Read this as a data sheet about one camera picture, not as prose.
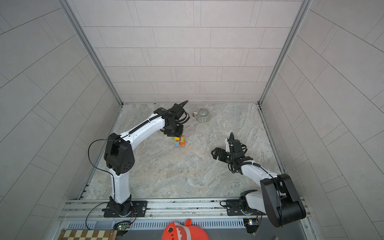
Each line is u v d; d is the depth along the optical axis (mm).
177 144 888
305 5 709
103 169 510
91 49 867
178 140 863
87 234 619
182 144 904
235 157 677
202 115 1071
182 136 807
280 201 413
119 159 492
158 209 722
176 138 844
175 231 597
